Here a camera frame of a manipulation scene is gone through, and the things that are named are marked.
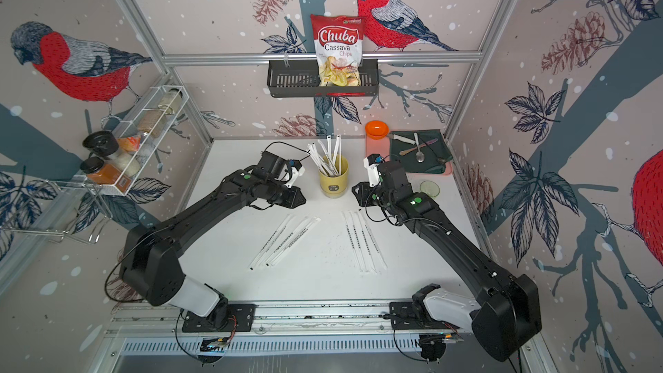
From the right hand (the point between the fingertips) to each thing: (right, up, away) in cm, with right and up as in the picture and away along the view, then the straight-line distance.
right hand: (355, 186), depth 79 cm
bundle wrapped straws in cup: (-9, +6, +16) cm, 19 cm away
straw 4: (-20, -20, +10) cm, 30 cm away
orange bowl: (+13, +22, +39) cm, 47 cm away
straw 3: (-23, -21, +9) cm, 32 cm away
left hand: (-15, -3, +3) cm, 16 cm away
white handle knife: (+26, +18, +41) cm, 52 cm away
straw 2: (-30, -26, +5) cm, 40 cm away
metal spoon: (+32, +10, +35) cm, 48 cm away
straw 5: (0, -20, +10) cm, 23 cm away
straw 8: (+7, -21, +10) cm, 24 cm away
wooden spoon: (+24, +12, +35) cm, 44 cm away
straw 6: (+2, -20, +9) cm, 22 cm away
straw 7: (+5, -21, +9) cm, 23 cm away
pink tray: (+15, +14, +39) cm, 44 cm away
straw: (-25, -15, +14) cm, 32 cm away
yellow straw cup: (-6, -1, +14) cm, 15 cm away
